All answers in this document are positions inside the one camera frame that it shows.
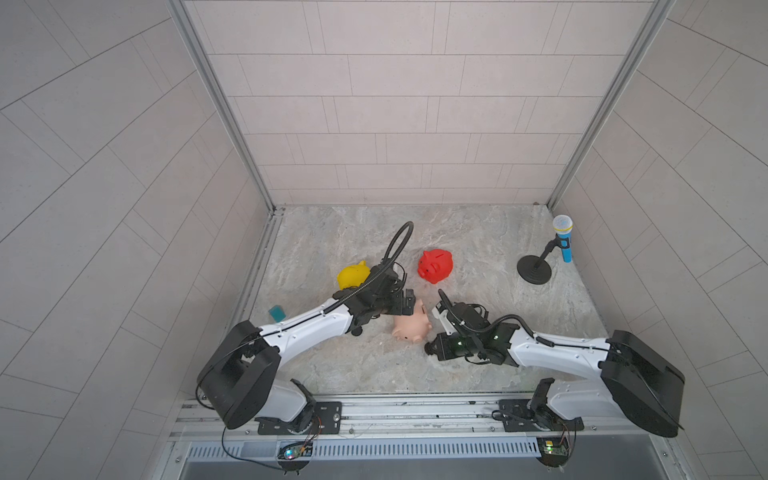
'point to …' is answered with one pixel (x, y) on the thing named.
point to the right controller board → (552, 451)
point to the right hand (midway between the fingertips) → (428, 352)
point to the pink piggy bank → (414, 327)
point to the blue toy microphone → (563, 225)
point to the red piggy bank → (435, 265)
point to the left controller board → (295, 456)
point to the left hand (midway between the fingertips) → (408, 297)
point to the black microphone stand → (535, 269)
